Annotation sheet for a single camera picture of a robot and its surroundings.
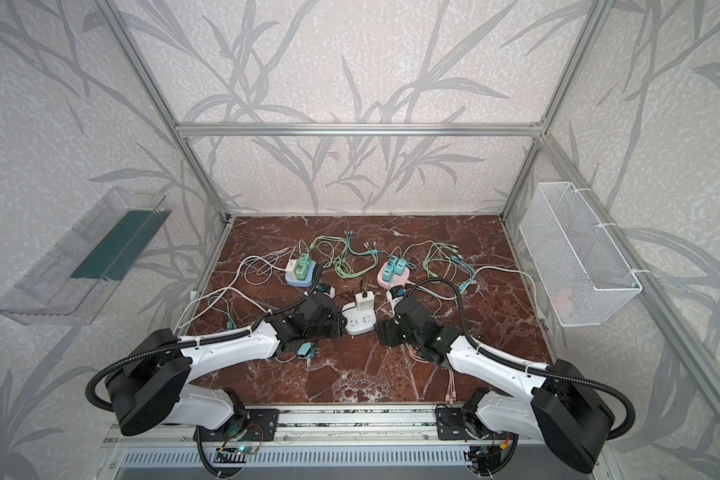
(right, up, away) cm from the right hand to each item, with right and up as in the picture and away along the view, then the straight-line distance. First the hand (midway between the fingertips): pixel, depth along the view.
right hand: (385, 313), depth 85 cm
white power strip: (-8, -2, +4) cm, 9 cm away
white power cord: (-46, +10, +20) cm, 51 cm away
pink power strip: (+4, +8, +14) cm, 16 cm away
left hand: (-11, -1, +2) cm, 11 cm away
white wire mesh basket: (+41, +13, -23) cm, 49 cm away
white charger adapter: (-6, +2, +4) cm, 8 cm away
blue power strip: (-26, +7, +14) cm, 31 cm away
